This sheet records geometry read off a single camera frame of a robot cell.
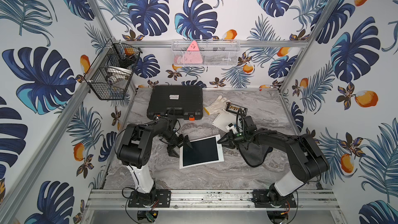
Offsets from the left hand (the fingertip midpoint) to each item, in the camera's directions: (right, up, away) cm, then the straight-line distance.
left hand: (185, 149), depth 88 cm
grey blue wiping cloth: (+39, -2, -1) cm, 39 cm away
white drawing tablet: (+24, +16, +15) cm, 33 cm away
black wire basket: (-44, +56, +5) cm, 71 cm away
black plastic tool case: (-2, +28, +16) cm, 32 cm away
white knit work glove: (+20, +24, +22) cm, 38 cm away
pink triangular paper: (+4, +54, +2) cm, 55 cm away
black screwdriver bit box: (+33, +23, +19) cm, 45 cm away
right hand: (+19, +4, -3) cm, 19 cm away
